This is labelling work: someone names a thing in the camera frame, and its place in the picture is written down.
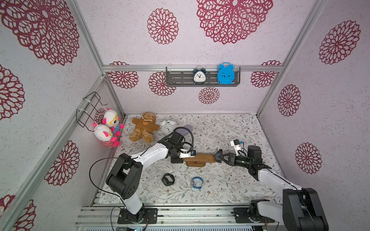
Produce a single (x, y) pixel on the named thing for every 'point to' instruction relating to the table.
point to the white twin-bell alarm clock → (168, 125)
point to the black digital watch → (168, 179)
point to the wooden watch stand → (200, 160)
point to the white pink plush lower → (103, 133)
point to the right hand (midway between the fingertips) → (219, 156)
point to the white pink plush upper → (111, 119)
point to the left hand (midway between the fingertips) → (179, 155)
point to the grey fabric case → (182, 131)
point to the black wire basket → (85, 113)
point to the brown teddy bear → (145, 125)
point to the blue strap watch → (197, 182)
